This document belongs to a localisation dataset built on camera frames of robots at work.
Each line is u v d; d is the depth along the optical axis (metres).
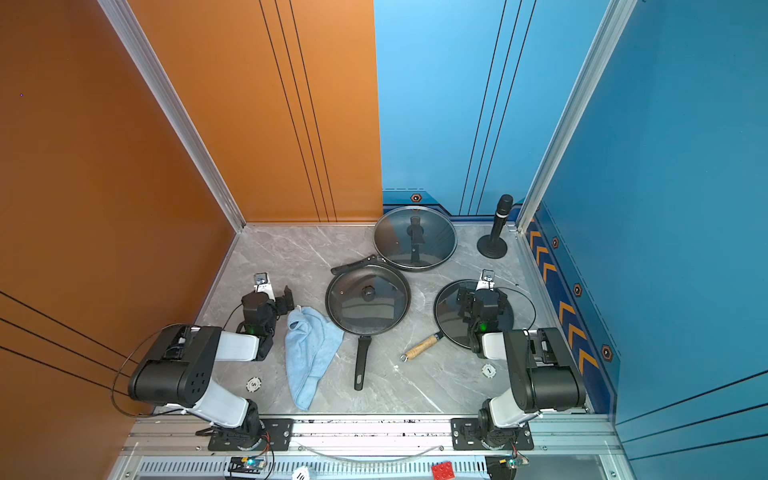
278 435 0.73
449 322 1.00
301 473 0.63
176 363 0.47
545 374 0.45
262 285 0.80
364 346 0.83
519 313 0.95
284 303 0.87
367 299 0.93
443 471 0.68
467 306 0.97
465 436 0.72
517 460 0.69
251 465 0.71
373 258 0.99
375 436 0.75
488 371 0.83
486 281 0.79
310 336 0.89
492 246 1.09
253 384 0.81
